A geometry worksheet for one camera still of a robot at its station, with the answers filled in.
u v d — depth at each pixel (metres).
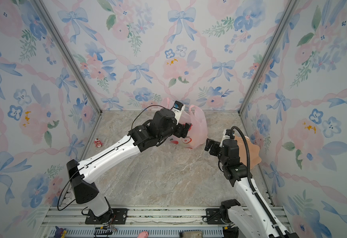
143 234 0.69
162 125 0.50
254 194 0.47
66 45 0.84
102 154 0.45
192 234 0.66
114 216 0.73
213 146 0.69
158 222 0.73
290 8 0.69
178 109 0.58
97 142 0.97
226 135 0.69
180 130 0.61
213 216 0.72
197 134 0.85
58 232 0.66
